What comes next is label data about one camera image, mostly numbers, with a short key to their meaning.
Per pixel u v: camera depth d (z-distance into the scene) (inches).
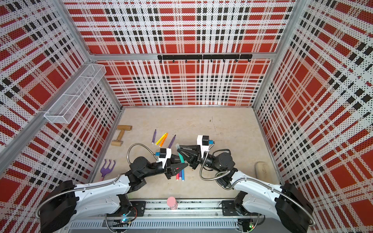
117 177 21.8
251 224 26.4
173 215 28.9
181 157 24.6
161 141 39.1
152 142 38.9
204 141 21.3
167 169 23.6
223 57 34.9
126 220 27.7
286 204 15.9
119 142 39.0
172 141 39.2
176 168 24.5
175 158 25.6
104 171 33.9
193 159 23.0
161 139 39.8
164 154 22.2
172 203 27.0
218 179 18.2
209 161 23.2
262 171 32.6
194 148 23.5
